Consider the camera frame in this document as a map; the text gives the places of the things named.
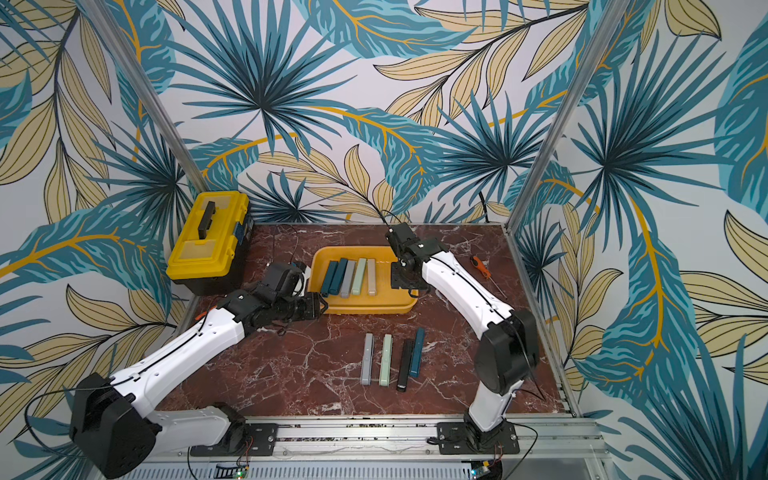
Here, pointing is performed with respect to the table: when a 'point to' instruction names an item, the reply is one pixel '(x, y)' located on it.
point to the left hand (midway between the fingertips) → (320, 310)
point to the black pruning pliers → (404, 370)
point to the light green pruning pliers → (359, 276)
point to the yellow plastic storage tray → (387, 300)
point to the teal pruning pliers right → (417, 355)
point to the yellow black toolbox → (209, 253)
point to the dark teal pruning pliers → (329, 278)
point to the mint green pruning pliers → (386, 361)
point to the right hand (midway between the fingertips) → (404, 280)
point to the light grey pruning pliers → (368, 360)
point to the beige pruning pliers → (372, 276)
